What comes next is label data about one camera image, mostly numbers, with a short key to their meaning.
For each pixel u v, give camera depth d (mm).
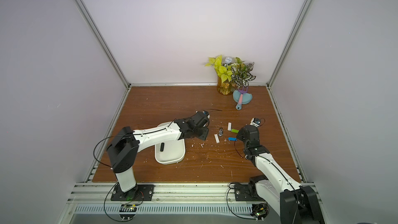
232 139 922
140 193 726
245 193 719
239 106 1036
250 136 633
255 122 755
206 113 788
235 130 961
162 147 875
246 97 1133
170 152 833
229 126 971
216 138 919
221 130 946
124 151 465
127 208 718
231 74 925
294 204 393
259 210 696
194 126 667
